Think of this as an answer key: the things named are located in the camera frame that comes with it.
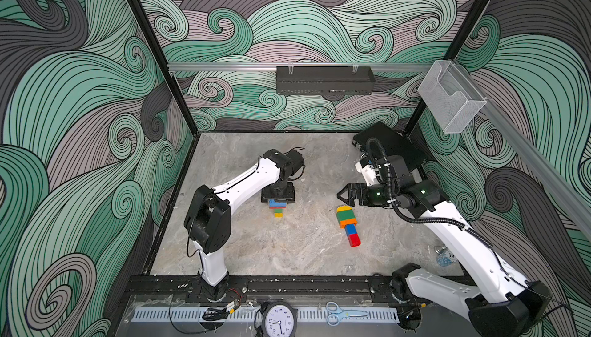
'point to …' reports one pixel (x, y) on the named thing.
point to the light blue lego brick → (272, 203)
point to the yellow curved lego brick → (343, 208)
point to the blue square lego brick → (351, 229)
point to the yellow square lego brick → (278, 215)
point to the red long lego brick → (277, 207)
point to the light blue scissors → (336, 313)
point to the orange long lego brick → (347, 222)
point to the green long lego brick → (346, 215)
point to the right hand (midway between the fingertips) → (346, 197)
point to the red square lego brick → (354, 240)
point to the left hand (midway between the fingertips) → (281, 199)
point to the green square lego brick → (278, 210)
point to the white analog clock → (278, 319)
